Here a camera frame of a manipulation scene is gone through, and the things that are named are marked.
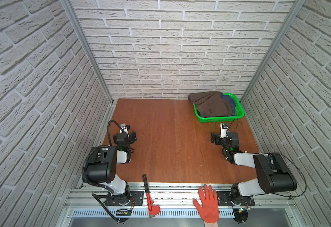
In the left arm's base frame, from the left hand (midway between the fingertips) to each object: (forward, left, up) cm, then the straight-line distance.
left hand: (126, 129), depth 94 cm
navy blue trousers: (+24, -78, +5) cm, 82 cm away
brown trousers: (+19, -60, +6) cm, 63 cm away
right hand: (-2, -64, 0) cm, 64 cm away
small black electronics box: (-45, -5, -10) cm, 47 cm away
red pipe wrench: (-45, -20, -5) cm, 50 cm away
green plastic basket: (+16, -83, 0) cm, 85 cm away
